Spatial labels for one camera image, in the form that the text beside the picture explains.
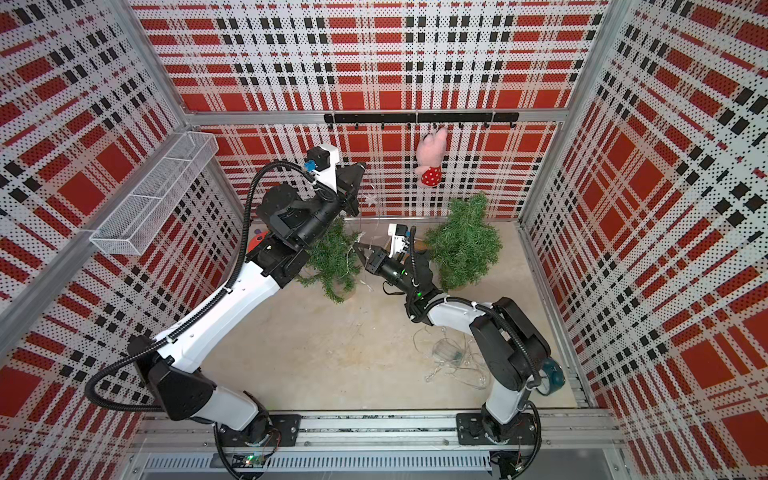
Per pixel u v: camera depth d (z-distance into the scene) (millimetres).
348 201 536
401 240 747
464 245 807
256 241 1045
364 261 742
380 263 700
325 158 486
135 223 699
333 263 790
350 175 530
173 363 405
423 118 926
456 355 858
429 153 912
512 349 467
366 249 761
